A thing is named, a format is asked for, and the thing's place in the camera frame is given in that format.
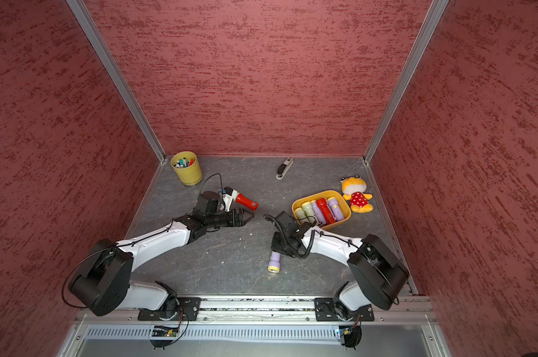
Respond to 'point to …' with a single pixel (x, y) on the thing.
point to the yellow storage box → (344, 204)
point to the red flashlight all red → (328, 216)
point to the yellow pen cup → (191, 175)
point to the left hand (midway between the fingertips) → (247, 219)
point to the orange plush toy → (354, 188)
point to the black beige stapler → (284, 167)
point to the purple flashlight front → (274, 263)
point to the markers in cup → (183, 163)
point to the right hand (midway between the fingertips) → (274, 252)
